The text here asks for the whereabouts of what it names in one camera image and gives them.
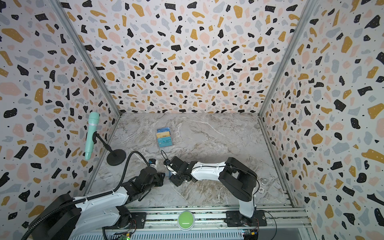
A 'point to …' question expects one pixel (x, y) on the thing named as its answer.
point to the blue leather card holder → (168, 174)
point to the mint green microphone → (93, 119)
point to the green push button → (186, 220)
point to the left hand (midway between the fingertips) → (167, 172)
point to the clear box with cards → (164, 137)
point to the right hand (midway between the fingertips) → (174, 173)
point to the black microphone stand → (116, 157)
